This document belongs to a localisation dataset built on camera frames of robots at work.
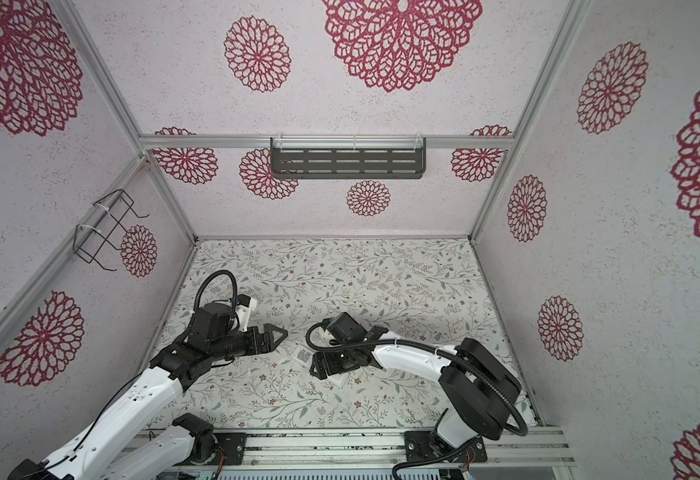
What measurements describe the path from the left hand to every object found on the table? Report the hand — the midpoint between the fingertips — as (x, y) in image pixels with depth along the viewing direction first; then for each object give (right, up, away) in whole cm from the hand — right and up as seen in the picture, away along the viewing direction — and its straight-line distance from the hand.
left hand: (276, 341), depth 78 cm
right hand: (+11, -8, +4) cm, 14 cm away
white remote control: (+6, -7, +10) cm, 14 cm away
